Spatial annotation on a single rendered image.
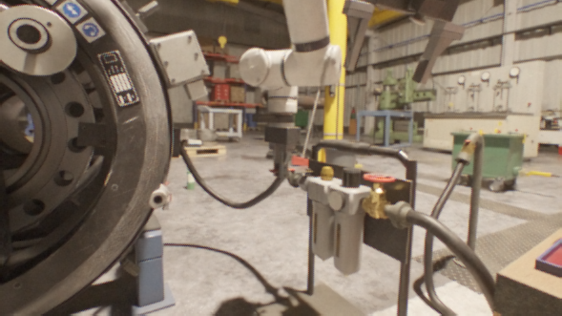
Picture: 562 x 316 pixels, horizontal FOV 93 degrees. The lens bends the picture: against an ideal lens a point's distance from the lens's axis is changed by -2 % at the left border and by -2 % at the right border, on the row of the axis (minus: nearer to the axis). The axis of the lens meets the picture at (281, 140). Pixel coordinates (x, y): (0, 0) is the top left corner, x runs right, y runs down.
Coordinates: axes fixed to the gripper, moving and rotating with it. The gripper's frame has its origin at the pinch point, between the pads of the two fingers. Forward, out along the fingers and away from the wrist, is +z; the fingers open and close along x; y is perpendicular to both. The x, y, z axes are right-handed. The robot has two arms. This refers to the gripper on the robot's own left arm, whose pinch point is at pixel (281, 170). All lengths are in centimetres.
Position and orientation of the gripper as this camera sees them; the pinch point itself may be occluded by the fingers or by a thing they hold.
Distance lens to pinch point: 82.9
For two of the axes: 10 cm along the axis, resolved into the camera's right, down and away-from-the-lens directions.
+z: -0.2, 10.0, 0.7
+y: 8.5, -0.2, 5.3
